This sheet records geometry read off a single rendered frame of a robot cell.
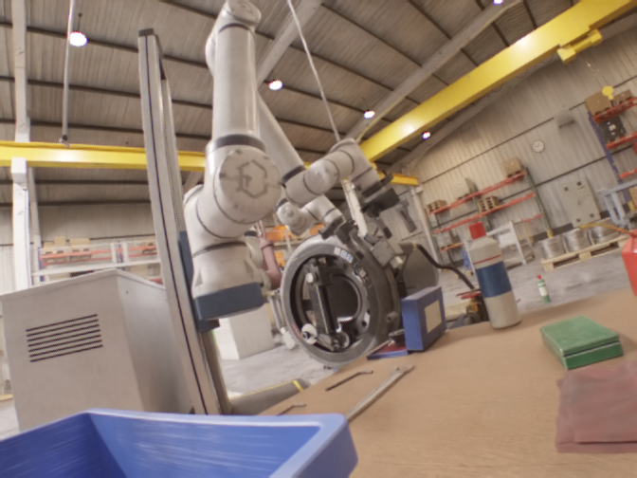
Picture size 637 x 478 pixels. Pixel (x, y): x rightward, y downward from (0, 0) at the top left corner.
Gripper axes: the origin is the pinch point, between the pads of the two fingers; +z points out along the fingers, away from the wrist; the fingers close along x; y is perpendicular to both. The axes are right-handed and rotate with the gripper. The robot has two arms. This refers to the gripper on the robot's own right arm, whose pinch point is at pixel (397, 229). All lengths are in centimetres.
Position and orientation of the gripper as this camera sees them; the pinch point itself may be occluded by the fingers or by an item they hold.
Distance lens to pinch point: 106.8
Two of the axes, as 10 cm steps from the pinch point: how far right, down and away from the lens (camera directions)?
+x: 3.9, -1.8, -9.0
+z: 5.7, 8.2, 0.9
